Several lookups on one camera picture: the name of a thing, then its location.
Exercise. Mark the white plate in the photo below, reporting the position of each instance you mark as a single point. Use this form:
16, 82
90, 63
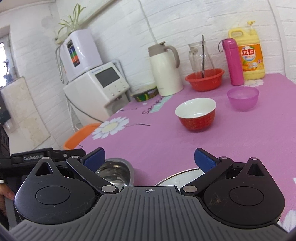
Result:
182, 178

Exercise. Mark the green spider plant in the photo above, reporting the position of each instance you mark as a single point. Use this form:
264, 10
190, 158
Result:
71, 25

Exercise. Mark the yellow detergent bottle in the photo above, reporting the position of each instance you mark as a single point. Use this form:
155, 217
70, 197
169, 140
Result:
250, 51

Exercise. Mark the glass jar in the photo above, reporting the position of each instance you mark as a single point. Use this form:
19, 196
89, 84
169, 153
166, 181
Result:
195, 57

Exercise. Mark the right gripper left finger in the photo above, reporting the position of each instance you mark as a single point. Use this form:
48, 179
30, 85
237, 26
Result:
85, 167

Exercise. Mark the white water dispenser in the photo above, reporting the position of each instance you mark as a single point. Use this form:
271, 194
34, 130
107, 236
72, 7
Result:
98, 94

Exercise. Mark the pink floral tablecloth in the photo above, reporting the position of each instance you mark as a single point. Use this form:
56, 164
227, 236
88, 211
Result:
151, 137

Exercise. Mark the stainless steel bowl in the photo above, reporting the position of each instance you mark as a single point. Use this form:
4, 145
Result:
117, 171

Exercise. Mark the purple plastic bowl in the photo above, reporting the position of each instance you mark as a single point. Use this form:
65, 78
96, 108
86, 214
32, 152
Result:
243, 98

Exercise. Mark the pink thermos bottle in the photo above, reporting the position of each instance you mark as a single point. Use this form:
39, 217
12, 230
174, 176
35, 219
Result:
230, 47

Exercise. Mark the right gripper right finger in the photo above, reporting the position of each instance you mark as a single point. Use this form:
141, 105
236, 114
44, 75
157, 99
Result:
212, 167

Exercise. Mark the red plastic basket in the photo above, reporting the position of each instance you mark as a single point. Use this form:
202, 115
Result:
212, 79

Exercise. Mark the orange plastic basin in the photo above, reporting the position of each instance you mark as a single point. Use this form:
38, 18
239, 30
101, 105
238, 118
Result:
79, 136

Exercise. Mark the red and white bowl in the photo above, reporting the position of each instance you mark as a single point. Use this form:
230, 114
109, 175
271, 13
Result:
196, 114

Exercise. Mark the person's left hand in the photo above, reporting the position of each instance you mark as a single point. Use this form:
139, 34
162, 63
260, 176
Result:
5, 192

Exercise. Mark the black stirring stick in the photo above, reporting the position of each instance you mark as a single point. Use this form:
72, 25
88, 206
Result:
203, 57

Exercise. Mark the green instant noodle bowl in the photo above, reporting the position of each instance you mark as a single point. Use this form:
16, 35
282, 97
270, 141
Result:
144, 94

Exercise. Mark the cream thermos jug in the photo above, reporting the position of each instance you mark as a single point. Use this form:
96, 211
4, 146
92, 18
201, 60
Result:
165, 61

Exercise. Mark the white water purifier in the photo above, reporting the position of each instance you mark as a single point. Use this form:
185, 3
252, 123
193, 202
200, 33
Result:
79, 54

